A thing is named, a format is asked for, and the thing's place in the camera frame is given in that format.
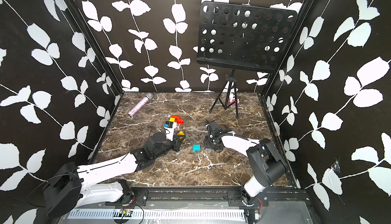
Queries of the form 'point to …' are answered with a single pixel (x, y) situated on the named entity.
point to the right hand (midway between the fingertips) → (205, 142)
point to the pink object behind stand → (233, 101)
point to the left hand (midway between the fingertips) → (186, 135)
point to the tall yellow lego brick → (172, 119)
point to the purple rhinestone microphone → (148, 96)
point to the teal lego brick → (196, 147)
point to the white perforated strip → (157, 215)
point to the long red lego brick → (178, 119)
